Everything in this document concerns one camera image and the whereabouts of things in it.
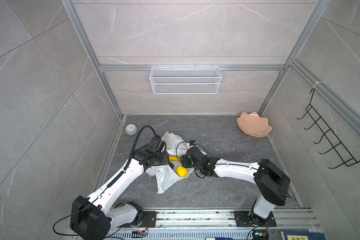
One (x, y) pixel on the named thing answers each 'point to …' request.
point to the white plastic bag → (175, 145)
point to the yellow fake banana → (174, 158)
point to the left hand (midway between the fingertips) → (165, 155)
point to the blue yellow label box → (302, 235)
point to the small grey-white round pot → (131, 129)
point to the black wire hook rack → (337, 146)
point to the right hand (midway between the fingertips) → (182, 157)
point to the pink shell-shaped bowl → (254, 125)
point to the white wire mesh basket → (185, 80)
